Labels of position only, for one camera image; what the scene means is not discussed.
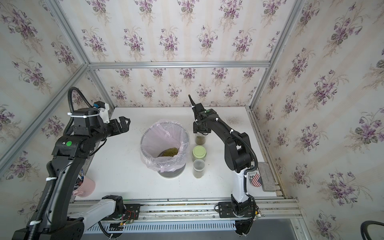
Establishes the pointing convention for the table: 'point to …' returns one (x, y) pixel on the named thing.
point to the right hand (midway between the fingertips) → (202, 130)
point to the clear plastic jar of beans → (200, 140)
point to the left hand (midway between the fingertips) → (120, 122)
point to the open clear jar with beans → (198, 168)
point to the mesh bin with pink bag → (164, 145)
